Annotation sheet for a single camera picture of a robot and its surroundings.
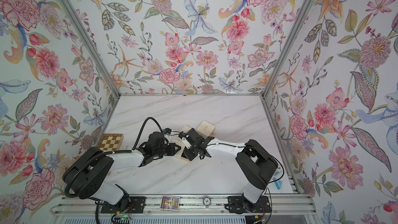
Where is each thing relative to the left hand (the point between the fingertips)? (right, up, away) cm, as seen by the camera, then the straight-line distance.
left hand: (183, 148), depth 88 cm
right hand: (+2, -1, +2) cm, 3 cm away
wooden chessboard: (-44, +2, +5) cm, 44 cm away
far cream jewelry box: (+14, +10, +10) cm, 20 cm away
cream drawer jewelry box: (-2, -3, 0) cm, 3 cm away
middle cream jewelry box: (+1, +10, +11) cm, 14 cm away
